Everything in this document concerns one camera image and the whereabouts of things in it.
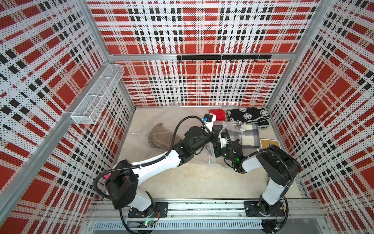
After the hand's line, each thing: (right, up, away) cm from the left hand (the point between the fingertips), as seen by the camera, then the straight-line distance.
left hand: (224, 126), depth 72 cm
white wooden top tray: (+31, -12, +21) cm, 39 cm away
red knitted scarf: (+5, +8, +39) cm, 40 cm away
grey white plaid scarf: (+21, -8, +24) cm, 33 cm away
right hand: (-6, -13, +18) cm, 23 cm away
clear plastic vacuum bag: (-8, -10, -1) cm, 13 cm away
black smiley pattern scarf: (+32, +7, +36) cm, 48 cm away
